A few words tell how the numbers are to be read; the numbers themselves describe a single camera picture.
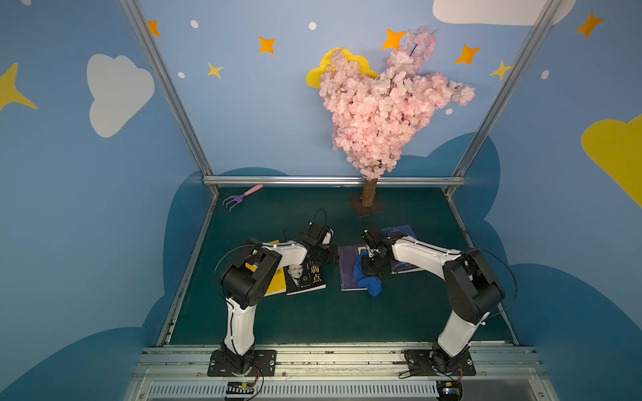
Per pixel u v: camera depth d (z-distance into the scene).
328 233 0.84
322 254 0.85
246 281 0.51
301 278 0.91
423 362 0.75
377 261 0.78
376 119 0.72
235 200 1.15
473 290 0.48
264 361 0.75
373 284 0.86
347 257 0.98
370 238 0.77
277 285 0.88
